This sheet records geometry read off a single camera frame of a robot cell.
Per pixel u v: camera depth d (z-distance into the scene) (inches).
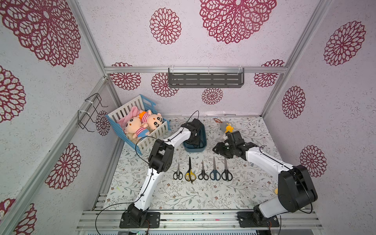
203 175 35.3
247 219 28.7
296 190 17.2
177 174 35.4
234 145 27.1
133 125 37.9
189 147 40.3
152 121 39.6
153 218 29.3
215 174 35.4
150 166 25.1
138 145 36.4
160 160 24.6
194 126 33.4
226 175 35.3
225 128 41.8
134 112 40.9
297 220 29.9
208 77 37.0
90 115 30.4
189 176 34.9
